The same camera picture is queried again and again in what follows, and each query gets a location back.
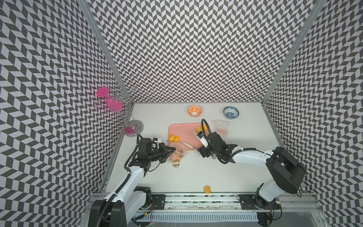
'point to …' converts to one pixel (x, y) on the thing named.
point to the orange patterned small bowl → (194, 110)
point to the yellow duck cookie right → (176, 139)
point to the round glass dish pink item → (133, 128)
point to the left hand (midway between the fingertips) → (176, 149)
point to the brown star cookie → (175, 162)
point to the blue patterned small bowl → (231, 112)
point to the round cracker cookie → (207, 189)
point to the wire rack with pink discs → (116, 99)
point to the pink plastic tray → (185, 131)
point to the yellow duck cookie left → (171, 137)
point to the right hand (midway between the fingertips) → (202, 146)
